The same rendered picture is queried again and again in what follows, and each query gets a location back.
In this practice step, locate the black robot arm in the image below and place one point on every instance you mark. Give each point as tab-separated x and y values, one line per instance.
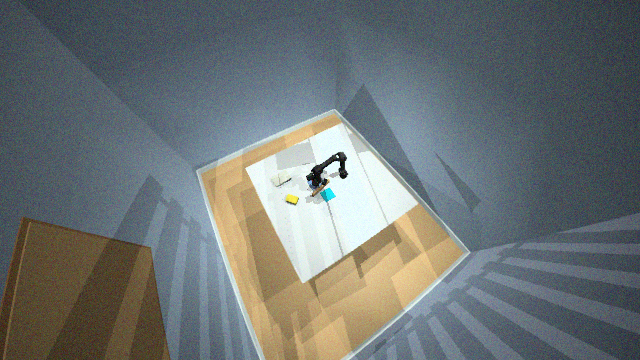
318	169

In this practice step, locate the yellow rectangular block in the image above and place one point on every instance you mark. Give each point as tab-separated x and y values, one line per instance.
292	199

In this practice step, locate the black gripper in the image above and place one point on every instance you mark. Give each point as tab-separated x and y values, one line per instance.
324	181

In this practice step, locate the wooden plank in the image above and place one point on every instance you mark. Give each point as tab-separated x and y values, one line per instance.
320	188

